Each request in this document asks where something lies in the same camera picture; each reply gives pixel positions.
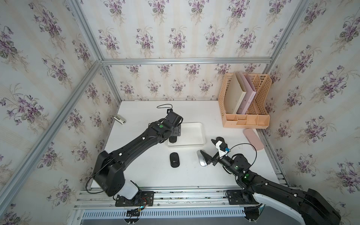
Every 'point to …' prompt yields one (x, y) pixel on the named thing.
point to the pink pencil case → (253, 138)
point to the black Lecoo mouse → (174, 160)
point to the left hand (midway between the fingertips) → (175, 129)
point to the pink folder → (250, 94)
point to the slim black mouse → (172, 139)
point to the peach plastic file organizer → (257, 116)
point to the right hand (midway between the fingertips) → (209, 145)
